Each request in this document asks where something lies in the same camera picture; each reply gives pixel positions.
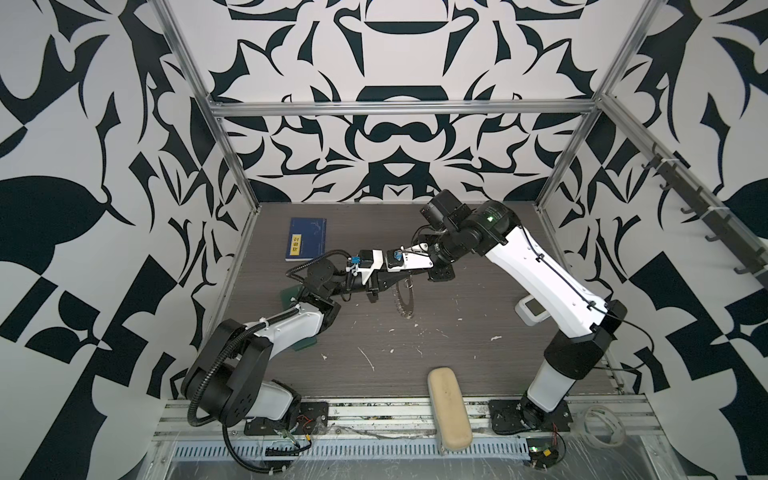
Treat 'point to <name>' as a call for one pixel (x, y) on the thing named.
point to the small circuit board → (542, 451)
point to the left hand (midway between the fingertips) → (411, 264)
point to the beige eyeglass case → (451, 419)
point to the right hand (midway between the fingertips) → (414, 263)
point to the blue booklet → (306, 238)
